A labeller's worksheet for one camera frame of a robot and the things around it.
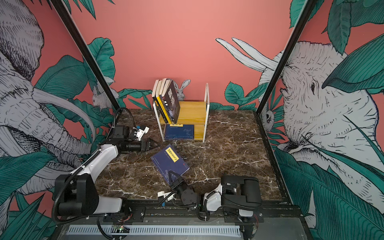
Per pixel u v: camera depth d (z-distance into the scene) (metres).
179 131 1.00
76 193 0.42
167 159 0.78
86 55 0.86
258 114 1.23
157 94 0.72
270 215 0.76
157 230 0.70
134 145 0.72
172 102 0.81
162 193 0.67
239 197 0.45
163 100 0.74
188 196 0.58
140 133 0.78
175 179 0.70
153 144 0.77
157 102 0.73
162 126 0.90
